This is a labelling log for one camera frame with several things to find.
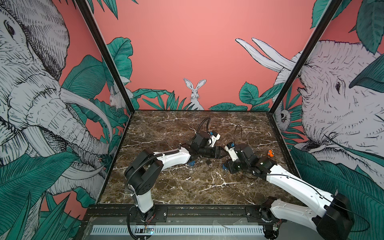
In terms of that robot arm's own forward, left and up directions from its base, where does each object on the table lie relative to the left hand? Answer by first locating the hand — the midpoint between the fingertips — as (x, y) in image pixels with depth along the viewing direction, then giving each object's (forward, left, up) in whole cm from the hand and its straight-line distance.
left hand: (227, 153), depth 79 cm
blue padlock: (+2, +19, -15) cm, 24 cm away
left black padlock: (+2, +9, -16) cm, 18 cm away
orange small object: (+6, -32, -14) cm, 36 cm away
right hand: (-4, +1, -3) cm, 5 cm away
